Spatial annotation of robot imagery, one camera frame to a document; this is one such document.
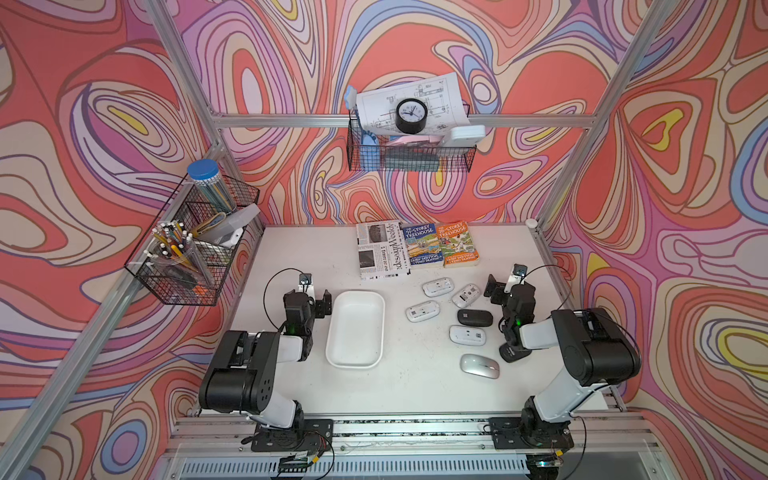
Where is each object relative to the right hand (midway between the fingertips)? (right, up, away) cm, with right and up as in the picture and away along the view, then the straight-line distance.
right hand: (505, 283), depth 96 cm
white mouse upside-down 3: (-14, -15, -7) cm, 22 cm away
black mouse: (-11, -10, -2) cm, 15 cm away
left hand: (-62, -2, -2) cm, 62 cm away
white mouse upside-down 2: (-27, -9, -2) cm, 29 cm away
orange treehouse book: (-12, +13, +15) cm, 23 cm away
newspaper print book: (-40, +11, +12) cm, 44 cm away
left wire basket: (-82, +14, -21) cm, 86 cm away
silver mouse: (-11, -23, -10) cm, 27 cm away
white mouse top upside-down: (-21, -2, +3) cm, 22 cm away
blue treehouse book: (-25, +14, +16) cm, 33 cm away
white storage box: (-48, -14, -5) cm, 50 cm away
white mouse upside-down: (-13, -4, +1) cm, 13 cm away
